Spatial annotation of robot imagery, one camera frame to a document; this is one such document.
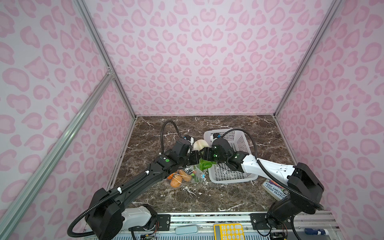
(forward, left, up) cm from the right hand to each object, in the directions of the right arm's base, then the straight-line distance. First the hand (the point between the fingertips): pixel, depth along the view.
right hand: (203, 152), depth 83 cm
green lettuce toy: (-8, -1, +1) cm, 8 cm away
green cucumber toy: (-13, +4, -3) cm, 14 cm away
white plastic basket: (+14, -23, -10) cm, 29 cm away
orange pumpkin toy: (-11, +18, -8) cm, 22 cm away
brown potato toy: (-14, +15, -8) cm, 21 cm away
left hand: (-4, 0, +4) cm, 5 cm away
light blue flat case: (-35, +9, -11) cm, 38 cm away
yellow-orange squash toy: (-11, +9, -8) cm, 17 cm away
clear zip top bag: (-11, +4, +2) cm, 12 cm away
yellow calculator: (-35, -12, -12) cm, 39 cm away
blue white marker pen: (-34, -55, -13) cm, 66 cm away
